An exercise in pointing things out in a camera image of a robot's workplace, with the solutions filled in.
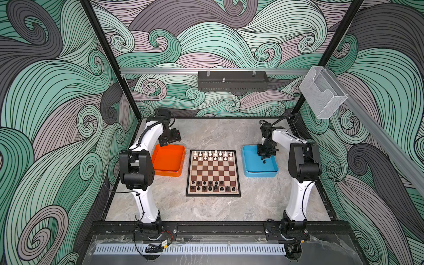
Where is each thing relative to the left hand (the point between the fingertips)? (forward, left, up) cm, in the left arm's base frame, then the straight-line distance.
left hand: (174, 139), depth 92 cm
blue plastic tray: (-10, -47, -12) cm, 49 cm away
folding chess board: (-16, -23, -10) cm, 30 cm away
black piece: (-7, -53, -11) cm, 55 cm away
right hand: (-3, -53, -11) cm, 55 cm away
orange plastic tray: (-9, +3, -9) cm, 13 cm away
